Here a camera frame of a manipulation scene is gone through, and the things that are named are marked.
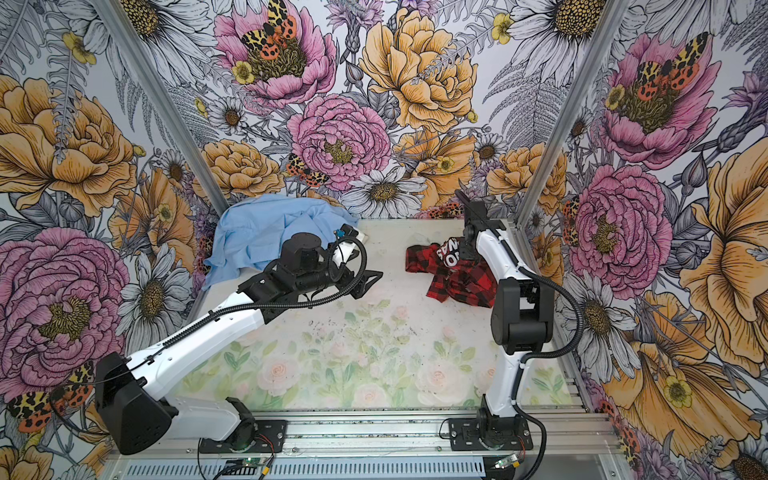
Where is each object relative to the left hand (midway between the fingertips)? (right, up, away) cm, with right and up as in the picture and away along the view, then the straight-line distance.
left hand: (366, 271), depth 74 cm
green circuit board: (-27, -44, -3) cm, 52 cm away
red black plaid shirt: (+29, -4, +18) cm, 34 cm away
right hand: (+33, +2, +21) cm, 39 cm away
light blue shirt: (-46, +12, +38) cm, 61 cm away
